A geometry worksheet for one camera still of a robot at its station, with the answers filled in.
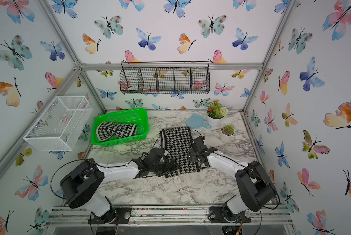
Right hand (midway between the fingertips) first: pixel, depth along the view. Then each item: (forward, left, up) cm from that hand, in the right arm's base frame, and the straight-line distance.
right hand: (199, 153), depth 90 cm
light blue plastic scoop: (+31, +1, -6) cm, 32 cm away
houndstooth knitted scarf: (+9, +14, -2) cm, 17 cm away
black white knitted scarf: (+10, +59, +7) cm, 60 cm away
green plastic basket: (+30, +45, -2) cm, 54 cm away
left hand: (-10, +12, 0) cm, 16 cm away
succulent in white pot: (+15, -19, +2) cm, 24 cm away
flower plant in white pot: (+25, -11, +10) cm, 29 cm away
